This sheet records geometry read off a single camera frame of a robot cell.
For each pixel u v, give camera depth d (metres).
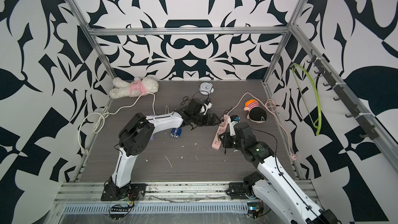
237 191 0.74
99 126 0.98
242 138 0.57
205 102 0.87
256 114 0.92
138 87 1.05
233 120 0.70
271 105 1.11
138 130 0.58
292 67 0.89
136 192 0.74
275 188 0.48
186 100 1.05
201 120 0.82
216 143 0.87
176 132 0.91
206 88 1.12
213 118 0.83
